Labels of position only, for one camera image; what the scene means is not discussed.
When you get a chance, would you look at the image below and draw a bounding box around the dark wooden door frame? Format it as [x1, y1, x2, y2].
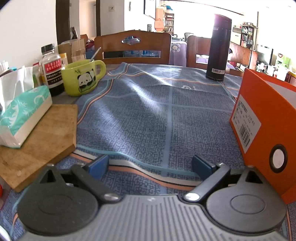
[55, 0, 101, 45]

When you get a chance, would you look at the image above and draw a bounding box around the brown paper bag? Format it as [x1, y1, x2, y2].
[58, 38, 86, 64]

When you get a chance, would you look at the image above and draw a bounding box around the dark thermos bottle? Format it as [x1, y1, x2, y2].
[206, 14, 232, 81]

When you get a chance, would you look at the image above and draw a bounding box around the green panda mug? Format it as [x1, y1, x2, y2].
[60, 60, 107, 97]

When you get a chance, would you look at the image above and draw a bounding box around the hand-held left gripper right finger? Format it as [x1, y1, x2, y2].
[184, 155, 269, 204]

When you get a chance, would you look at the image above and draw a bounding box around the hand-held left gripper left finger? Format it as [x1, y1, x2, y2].
[38, 155, 121, 204]

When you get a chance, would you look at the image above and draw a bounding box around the bookshelf with orange bag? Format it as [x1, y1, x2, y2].
[155, 6, 175, 33]

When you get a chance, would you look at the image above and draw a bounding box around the orange cardboard box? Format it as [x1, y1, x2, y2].
[230, 68, 296, 204]

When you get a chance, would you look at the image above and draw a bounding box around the teal tissue box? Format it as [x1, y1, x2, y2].
[0, 66, 53, 149]

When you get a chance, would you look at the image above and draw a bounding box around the blue patterned tablecloth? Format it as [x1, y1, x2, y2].
[0, 62, 296, 241]

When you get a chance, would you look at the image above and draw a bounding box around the glass bottle with black cap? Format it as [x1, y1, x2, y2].
[39, 44, 65, 97]

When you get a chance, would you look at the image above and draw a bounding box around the tall dark bookshelf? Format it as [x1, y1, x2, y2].
[239, 22, 258, 50]

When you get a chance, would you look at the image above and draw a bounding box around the black monitor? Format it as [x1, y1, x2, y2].
[257, 44, 274, 67]

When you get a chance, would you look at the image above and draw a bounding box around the wooden cutting board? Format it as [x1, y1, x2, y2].
[0, 104, 78, 193]

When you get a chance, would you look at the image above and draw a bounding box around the white standing air conditioner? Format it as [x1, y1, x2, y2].
[232, 26, 242, 45]

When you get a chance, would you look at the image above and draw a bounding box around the wooden chair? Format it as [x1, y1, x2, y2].
[94, 30, 172, 65]
[187, 35, 258, 71]

